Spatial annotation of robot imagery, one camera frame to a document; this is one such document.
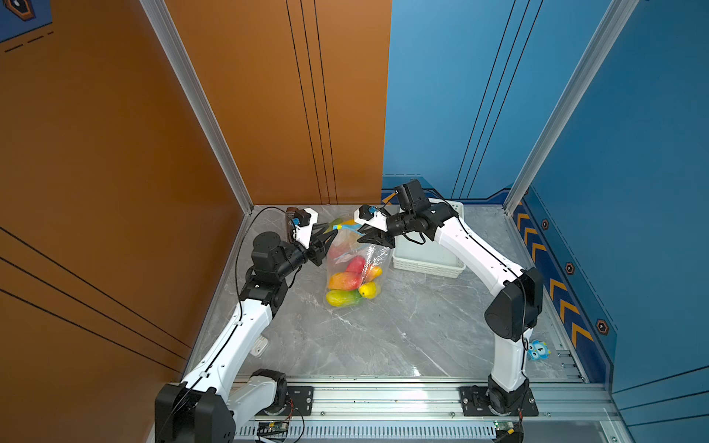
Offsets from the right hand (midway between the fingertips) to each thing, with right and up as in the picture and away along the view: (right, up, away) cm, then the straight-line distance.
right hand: (362, 231), depth 79 cm
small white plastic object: (-31, -35, +3) cm, 47 cm away
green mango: (-6, -21, +5) cm, 22 cm away
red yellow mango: (-2, -11, +10) cm, 15 cm away
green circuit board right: (+38, -52, -7) cm, 64 cm away
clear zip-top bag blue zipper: (-6, -5, +12) cm, 14 cm away
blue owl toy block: (+52, -35, +2) cm, 63 cm away
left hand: (-8, +1, -6) cm, 11 cm away
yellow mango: (+2, -19, +6) cm, 20 cm away
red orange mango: (+3, -13, +6) cm, 15 cm away
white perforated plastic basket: (+24, -10, +19) cm, 32 cm away
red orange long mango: (-5, -15, +4) cm, 16 cm away
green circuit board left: (-23, -51, -8) cm, 57 cm away
